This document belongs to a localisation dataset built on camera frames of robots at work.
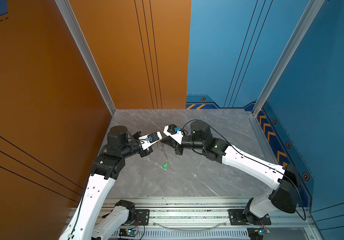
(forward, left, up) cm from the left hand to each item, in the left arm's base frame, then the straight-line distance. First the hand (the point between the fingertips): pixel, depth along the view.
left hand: (156, 134), depth 66 cm
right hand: (-2, -2, -2) cm, 3 cm away
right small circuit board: (-33, -47, -33) cm, 66 cm away
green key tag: (0, -2, -33) cm, 33 cm away
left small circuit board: (-34, +13, -34) cm, 50 cm away
